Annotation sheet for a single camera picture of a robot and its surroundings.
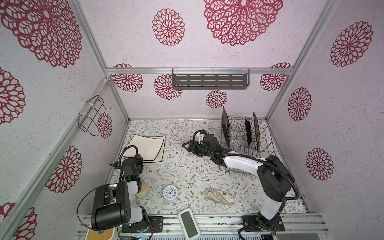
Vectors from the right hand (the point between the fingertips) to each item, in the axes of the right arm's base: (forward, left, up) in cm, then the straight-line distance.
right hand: (184, 144), depth 84 cm
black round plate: (+14, -39, -2) cm, 41 cm away
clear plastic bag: (-23, -19, -15) cm, 34 cm away
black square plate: (+14, -25, 0) cm, 29 cm away
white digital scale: (-37, -4, -14) cm, 40 cm away
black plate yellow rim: (+16, -46, -5) cm, 49 cm away
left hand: (-2, +27, -9) cm, 29 cm away
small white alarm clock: (-23, +7, -14) cm, 27 cm away
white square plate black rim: (0, +17, -14) cm, 22 cm away
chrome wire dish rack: (+13, -36, -14) cm, 40 cm away
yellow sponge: (-21, +22, -15) cm, 34 cm away
